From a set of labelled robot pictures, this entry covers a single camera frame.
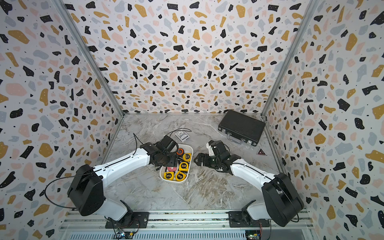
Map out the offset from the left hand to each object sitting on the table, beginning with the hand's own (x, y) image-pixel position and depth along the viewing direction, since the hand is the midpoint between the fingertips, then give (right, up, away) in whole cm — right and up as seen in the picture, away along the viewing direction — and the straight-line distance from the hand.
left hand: (173, 161), depth 85 cm
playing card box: (+2, +14, +21) cm, 25 cm away
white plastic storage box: (+7, +6, +10) cm, 13 cm away
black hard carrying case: (+44, +19, +21) cm, 52 cm away
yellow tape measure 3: (-3, -8, +1) cm, 9 cm away
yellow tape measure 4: (+4, -9, +1) cm, 10 cm away
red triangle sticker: (+56, +3, +15) cm, 58 cm away
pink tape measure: (-2, -5, +5) cm, 8 cm away
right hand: (+15, 0, 0) cm, 15 cm away
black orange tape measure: (+2, +4, +10) cm, 11 cm away
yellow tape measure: (+7, +1, +9) cm, 11 cm away
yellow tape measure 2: (+5, -4, +5) cm, 8 cm away
